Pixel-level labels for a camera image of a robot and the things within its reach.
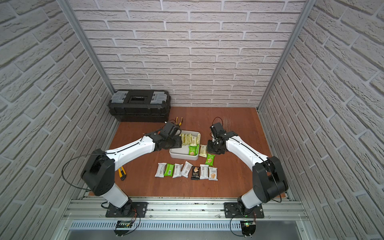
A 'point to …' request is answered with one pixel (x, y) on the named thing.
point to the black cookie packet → (195, 173)
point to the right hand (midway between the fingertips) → (211, 149)
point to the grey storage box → (182, 153)
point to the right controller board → (248, 227)
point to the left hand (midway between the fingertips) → (181, 140)
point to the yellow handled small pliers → (180, 123)
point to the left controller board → (123, 224)
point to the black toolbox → (139, 105)
